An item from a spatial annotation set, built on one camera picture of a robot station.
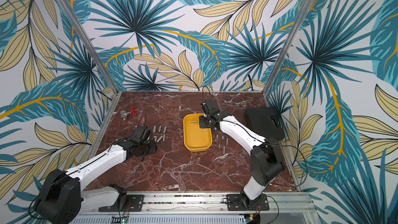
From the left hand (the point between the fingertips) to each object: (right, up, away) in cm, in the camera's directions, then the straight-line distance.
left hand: (154, 150), depth 86 cm
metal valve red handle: (-26, +19, +18) cm, 37 cm away
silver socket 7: (+39, +5, +10) cm, 41 cm away
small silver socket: (+21, +14, +16) cm, 30 cm away
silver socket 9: (+37, +1, +7) cm, 37 cm away
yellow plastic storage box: (+23, +4, +10) cm, 25 cm away
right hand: (+27, +16, +3) cm, 32 cm away
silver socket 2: (-1, +10, +14) cm, 17 cm away
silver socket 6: (+36, +6, +10) cm, 38 cm away
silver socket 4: (0, +4, +8) cm, 9 cm away
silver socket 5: (+3, +5, +9) cm, 11 cm away
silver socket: (-4, +10, +12) cm, 16 cm away
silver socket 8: (+41, +3, +8) cm, 42 cm away
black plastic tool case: (+66, +15, +11) cm, 69 cm away
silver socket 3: (+3, +10, +12) cm, 16 cm away
